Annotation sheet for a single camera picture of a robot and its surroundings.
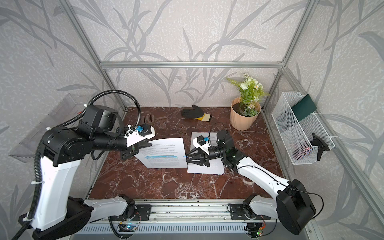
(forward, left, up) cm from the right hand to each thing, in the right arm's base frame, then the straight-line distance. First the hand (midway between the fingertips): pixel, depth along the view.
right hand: (188, 157), depth 68 cm
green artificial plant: (+40, -37, +5) cm, 55 cm away
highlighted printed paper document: (-1, +7, +6) cm, 10 cm away
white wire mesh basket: (+15, -59, -5) cm, 61 cm away
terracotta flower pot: (+35, -34, -10) cm, 50 cm away
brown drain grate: (+42, +34, -21) cm, 58 cm away
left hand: (-1, +13, +15) cm, 20 cm away
